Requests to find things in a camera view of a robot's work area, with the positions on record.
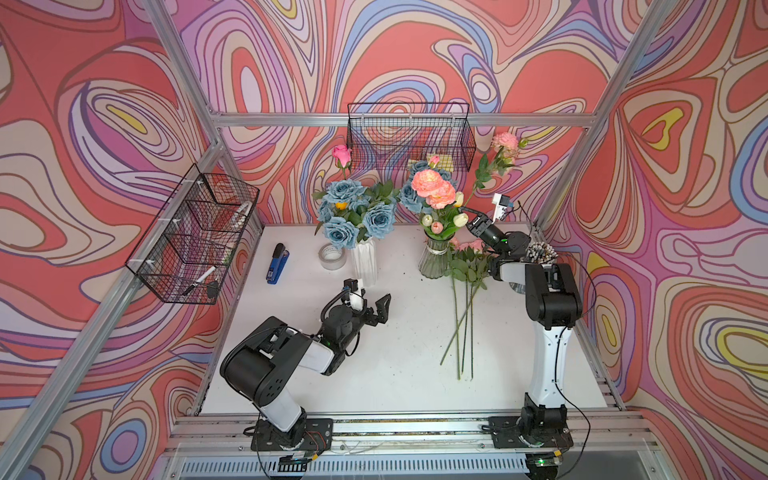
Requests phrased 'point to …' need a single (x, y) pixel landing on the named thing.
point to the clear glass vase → (433, 261)
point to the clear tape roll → (332, 258)
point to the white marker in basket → (199, 280)
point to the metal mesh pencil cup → (539, 253)
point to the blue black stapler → (279, 260)
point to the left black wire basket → (182, 259)
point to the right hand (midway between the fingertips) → (456, 214)
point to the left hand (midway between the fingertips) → (381, 295)
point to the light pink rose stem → (459, 272)
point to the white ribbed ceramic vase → (364, 262)
